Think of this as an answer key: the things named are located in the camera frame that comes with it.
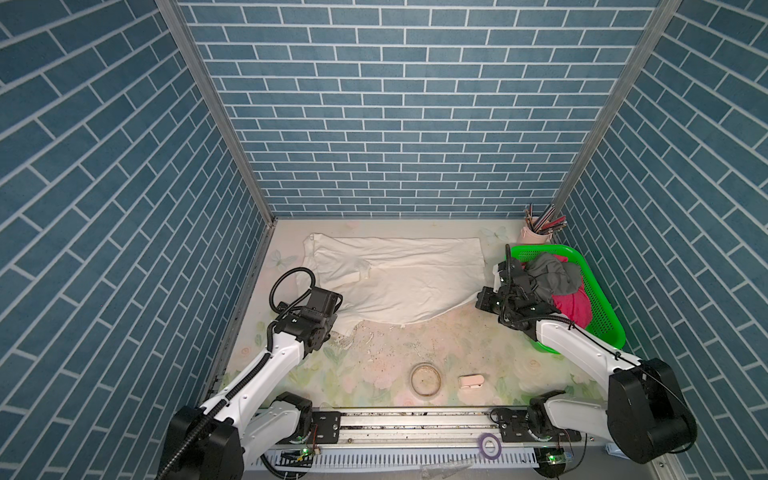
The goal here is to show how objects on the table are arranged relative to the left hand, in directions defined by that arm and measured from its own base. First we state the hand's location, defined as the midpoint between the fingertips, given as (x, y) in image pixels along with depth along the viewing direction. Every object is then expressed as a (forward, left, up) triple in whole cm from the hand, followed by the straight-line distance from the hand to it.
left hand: (330, 317), depth 85 cm
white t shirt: (+17, -18, -7) cm, 26 cm away
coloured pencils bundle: (+34, -73, +6) cm, 80 cm away
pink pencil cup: (+29, -67, +2) cm, 73 cm away
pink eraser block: (-17, -39, -5) cm, 43 cm away
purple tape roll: (-31, -43, -6) cm, 54 cm away
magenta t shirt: (+1, -71, +4) cm, 71 cm away
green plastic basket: (-3, -80, 0) cm, 80 cm away
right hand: (+7, -43, +3) cm, 44 cm away
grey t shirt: (+10, -66, +6) cm, 67 cm away
